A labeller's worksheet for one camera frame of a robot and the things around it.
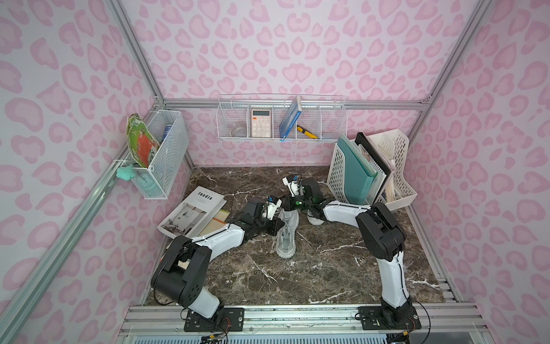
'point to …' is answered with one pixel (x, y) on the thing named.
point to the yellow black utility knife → (306, 132)
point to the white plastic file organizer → (393, 146)
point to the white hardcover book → (192, 214)
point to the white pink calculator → (261, 123)
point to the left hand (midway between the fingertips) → (282, 219)
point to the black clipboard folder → (362, 138)
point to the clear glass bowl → (238, 131)
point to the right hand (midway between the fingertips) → (273, 201)
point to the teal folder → (360, 173)
